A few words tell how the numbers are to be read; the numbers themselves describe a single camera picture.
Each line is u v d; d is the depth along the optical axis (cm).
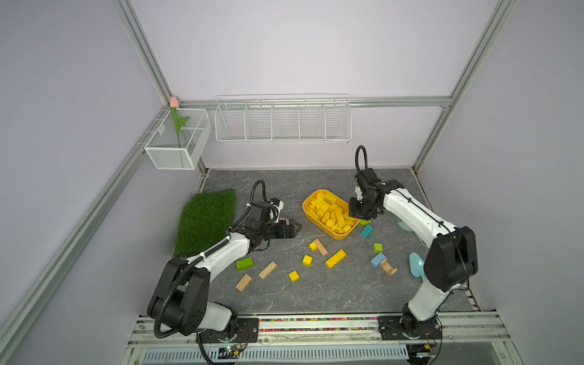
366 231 96
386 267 87
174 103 89
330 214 99
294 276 85
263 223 71
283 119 98
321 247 91
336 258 89
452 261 46
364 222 97
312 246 91
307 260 87
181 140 88
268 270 87
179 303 42
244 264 87
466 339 73
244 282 83
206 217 100
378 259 88
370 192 64
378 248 89
